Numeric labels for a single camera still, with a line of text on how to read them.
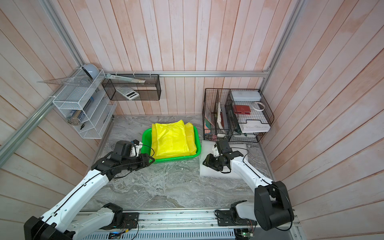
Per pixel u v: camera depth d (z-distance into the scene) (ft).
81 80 2.82
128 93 3.16
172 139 3.02
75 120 2.52
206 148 3.24
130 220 2.40
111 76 2.98
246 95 3.38
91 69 2.71
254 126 2.94
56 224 1.27
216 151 2.66
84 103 2.45
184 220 2.47
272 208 1.35
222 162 2.14
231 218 2.38
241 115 3.04
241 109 3.05
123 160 1.96
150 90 3.52
